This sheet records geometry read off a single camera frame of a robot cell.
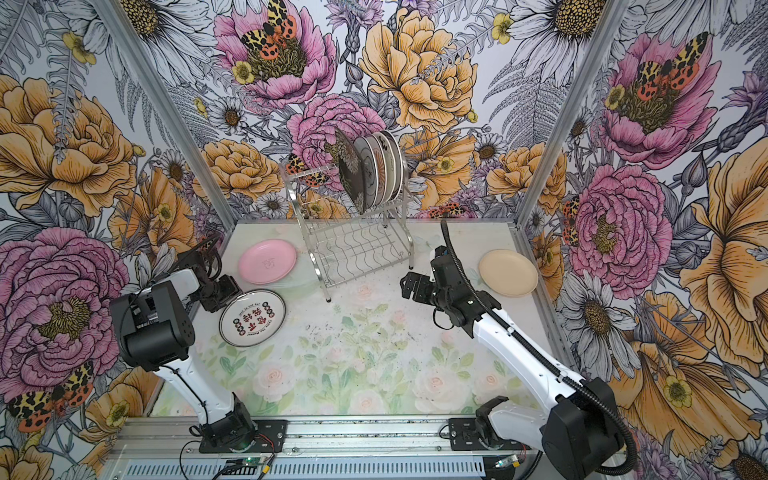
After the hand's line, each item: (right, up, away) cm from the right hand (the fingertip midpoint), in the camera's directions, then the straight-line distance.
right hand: (415, 293), depth 81 cm
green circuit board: (-42, -40, -8) cm, 59 cm away
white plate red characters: (-50, -9, +13) cm, 53 cm away
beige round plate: (+35, +4, +27) cm, 45 cm away
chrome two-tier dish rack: (-23, +14, +27) cm, 38 cm away
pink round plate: (-51, +8, +28) cm, 58 cm away
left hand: (-56, -5, +16) cm, 59 cm away
